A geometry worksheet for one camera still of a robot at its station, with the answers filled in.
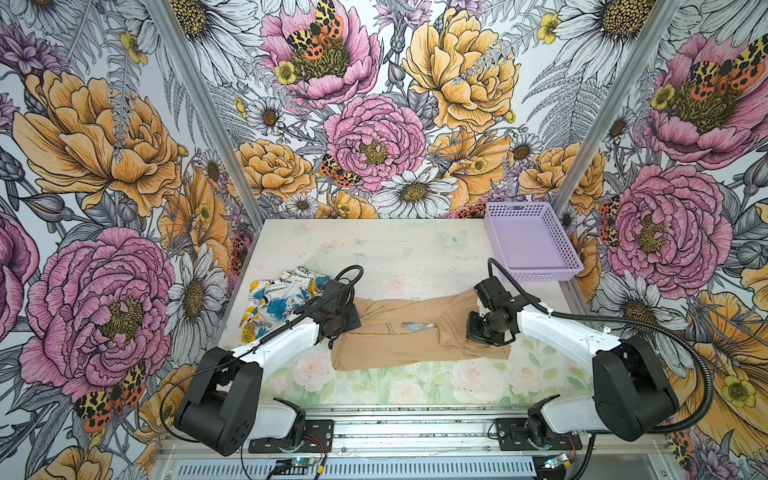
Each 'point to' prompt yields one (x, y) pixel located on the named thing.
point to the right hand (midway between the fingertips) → (471, 347)
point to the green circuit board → (294, 466)
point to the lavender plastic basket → (531, 241)
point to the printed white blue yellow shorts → (271, 304)
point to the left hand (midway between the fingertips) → (352, 327)
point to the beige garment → (412, 329)
